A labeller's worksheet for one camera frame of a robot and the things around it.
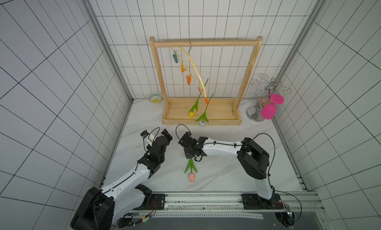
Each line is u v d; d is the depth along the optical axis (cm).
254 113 110
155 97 118
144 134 71
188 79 87
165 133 79
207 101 81
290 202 67
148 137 71
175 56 92
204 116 93
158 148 61
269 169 53
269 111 103
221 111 111
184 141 70
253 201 71
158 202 72
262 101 98
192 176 80
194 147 66
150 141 71
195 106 92
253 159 49
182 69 90
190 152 70
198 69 103
